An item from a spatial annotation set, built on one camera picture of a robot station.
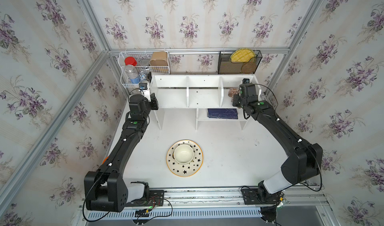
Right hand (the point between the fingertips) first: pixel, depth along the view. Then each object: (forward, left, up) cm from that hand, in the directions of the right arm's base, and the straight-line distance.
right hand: (239, 96), depth 84 cm
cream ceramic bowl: (-25, +32, -24) cm, 47 cm away
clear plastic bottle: (+13, +63, +4) cm, 65 cm away
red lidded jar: (+22, +67, +9) cm, 71 cm away
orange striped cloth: (+3, +3, +1) cm, 5 cm away
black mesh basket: (+25, +5, +2) cm, 26 cm away
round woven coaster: (+25, -10, +2) cm, 27 cm away
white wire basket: (+22, +64, +6) cm, 68 cm away
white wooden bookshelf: (+3, +18, -1) cm, 18 cm away
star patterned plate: (-34, +30, -24) cm, 52 cm away
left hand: (-4, +46, +5) cm, 46 cm away
